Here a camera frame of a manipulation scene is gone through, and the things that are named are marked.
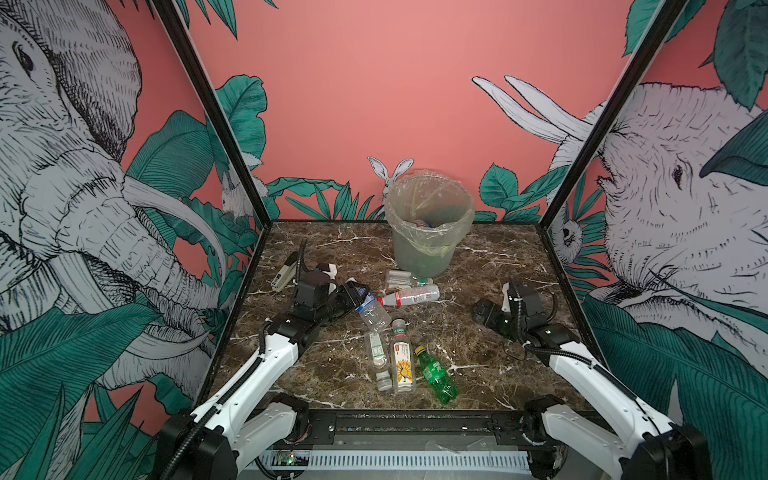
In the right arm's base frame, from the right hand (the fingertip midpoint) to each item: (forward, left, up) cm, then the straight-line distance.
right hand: (478, 308), depth 83 cm
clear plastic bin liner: (+39, +11, +1) cm, 40 cm away
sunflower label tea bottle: (-12, +21, -6) cm, 25 cm away
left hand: (+2, +31, +8) cm, 32 cm away
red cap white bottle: (+8, +19, -7) cm, 21 cm away
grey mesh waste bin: (+20, +15, -6) cm, 26 cm away
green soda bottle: (-17, +13, -8) cm, 22 cm away
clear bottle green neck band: (+18, +21, -12) cm, 30 cm away
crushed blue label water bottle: (-5, +29, +7) cm, 31 cm away
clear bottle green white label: (-12, +29, -7) cm, 32 cm away
